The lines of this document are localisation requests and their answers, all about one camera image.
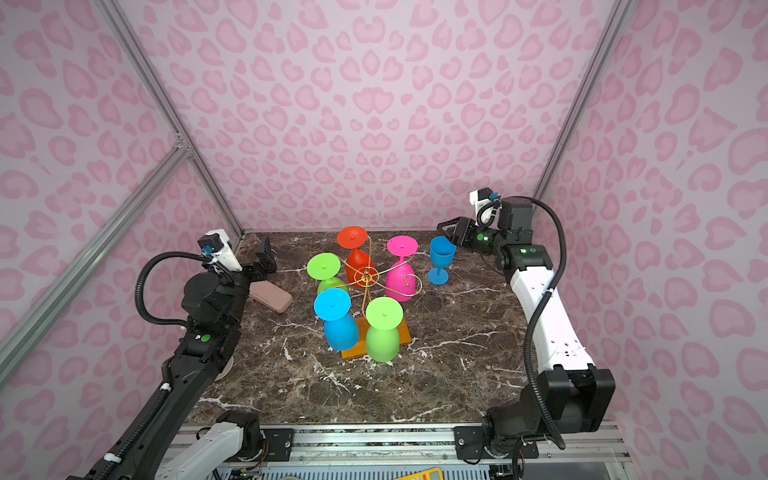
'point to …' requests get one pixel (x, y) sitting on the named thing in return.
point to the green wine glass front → (384, 316)
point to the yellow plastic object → (422, 475)
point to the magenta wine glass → (400, 277)
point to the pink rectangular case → (270, 295)
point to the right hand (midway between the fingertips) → (446, 226)
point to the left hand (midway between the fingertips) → (247, 235)
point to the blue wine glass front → (332, 306)
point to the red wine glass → (359, 269)
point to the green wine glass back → (325, 267)
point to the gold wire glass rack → (361, 348)
